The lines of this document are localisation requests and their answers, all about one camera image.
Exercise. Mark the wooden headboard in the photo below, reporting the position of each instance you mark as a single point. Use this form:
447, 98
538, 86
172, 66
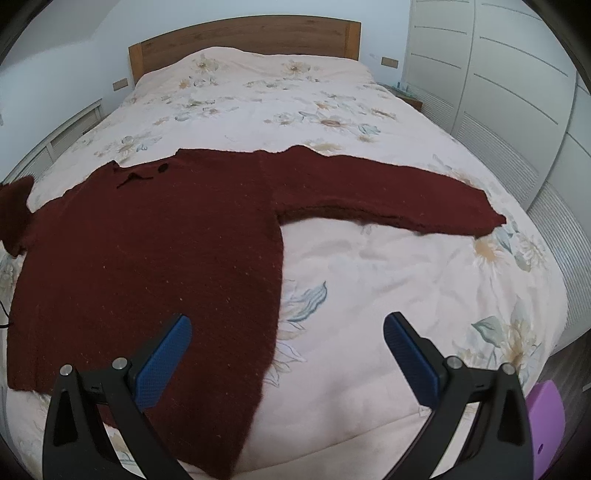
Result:
261, 34

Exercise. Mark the wall switch plate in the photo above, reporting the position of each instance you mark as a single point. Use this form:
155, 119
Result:
120, 84
390, 62

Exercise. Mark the white radiator cover cabinet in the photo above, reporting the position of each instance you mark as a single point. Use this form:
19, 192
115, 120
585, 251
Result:
45, 154

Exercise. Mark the right wall switch plate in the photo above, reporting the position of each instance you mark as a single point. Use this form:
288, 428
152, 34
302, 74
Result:
390, 62

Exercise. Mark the white louvered wardrobe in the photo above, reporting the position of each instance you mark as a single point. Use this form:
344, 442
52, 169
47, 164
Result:
492, 74

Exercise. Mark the left wall switch plate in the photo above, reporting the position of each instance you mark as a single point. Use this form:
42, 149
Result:
120, 84

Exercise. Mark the purple plastic object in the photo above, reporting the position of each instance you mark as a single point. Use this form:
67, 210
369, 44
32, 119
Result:
547, 423

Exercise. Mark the wooden nightstand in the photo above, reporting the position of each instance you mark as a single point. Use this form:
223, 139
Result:
407, 97

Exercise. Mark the dark red knit sweater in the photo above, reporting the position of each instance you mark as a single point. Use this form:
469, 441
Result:
199, 234

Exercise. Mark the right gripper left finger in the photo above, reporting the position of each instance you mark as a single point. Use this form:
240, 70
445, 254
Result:
75, 443

